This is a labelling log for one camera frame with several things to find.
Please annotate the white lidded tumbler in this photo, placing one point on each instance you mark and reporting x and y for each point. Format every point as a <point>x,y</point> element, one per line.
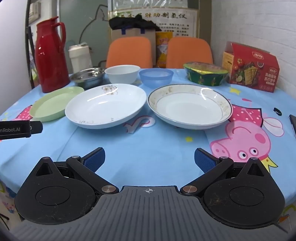
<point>79,60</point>

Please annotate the blue translucent plastic bowl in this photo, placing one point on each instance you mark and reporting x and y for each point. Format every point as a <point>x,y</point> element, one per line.
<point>155,81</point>

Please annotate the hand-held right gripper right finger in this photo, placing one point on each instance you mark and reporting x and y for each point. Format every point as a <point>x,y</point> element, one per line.
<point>204,160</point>

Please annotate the yellow snack packet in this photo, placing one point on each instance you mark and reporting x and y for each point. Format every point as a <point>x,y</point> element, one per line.
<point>161,48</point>

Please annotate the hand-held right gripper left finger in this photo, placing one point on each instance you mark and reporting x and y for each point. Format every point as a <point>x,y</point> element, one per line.
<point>94,158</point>

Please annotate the red cracker box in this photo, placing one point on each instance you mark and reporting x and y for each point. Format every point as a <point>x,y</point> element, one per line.
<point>252,69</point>

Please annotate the black metal rack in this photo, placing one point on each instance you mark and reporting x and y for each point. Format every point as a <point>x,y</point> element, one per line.
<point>28,46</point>

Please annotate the black cloth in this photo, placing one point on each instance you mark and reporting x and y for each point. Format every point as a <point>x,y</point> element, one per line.
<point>131,23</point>

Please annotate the blue cartoon printed tablecloth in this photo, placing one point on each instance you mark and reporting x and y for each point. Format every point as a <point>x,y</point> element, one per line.
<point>148,143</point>

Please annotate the white plate with floral print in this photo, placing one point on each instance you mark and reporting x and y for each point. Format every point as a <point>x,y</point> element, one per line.
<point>104,109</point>

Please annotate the pale green plastic plate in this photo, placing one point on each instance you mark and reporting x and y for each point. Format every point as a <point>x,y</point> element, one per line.
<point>50,104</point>

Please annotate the white plate with gold rim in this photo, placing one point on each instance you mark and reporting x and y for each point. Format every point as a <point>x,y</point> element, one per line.
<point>185,109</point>

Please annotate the red thermos jug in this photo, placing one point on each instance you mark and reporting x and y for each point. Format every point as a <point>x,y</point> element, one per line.
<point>49,60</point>

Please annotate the white ceramic bowl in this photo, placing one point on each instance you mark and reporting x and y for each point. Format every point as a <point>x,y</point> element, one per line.
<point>121,77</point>

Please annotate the small black clip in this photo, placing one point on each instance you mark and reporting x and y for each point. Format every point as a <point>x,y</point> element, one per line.
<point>277,111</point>

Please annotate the wall poster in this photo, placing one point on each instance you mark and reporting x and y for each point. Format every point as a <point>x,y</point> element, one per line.
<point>150,4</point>

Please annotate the stainless steel bowl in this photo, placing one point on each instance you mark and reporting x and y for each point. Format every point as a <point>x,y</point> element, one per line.
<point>92,82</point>

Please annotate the orange chair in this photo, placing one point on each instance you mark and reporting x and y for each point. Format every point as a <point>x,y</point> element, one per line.
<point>129,51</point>
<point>189,52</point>

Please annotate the green instant noodle bowl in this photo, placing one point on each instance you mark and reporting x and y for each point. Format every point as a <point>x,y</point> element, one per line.
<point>203,78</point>

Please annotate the framed wall sign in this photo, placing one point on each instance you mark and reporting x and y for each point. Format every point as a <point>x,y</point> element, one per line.
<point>175,20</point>

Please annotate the black pen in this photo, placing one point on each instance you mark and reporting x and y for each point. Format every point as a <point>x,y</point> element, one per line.
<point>293,125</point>

